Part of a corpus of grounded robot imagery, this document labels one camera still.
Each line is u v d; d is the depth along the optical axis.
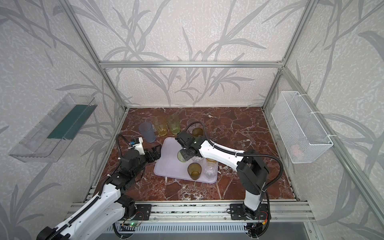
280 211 0.75
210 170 0.87
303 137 0.62
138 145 0.72
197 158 0.92
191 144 0.62
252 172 0.45
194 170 0.83
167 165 0.92
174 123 1.00
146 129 1.00
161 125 0.98
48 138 0.64
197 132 1.02
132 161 0.60
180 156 0.76
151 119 1.03
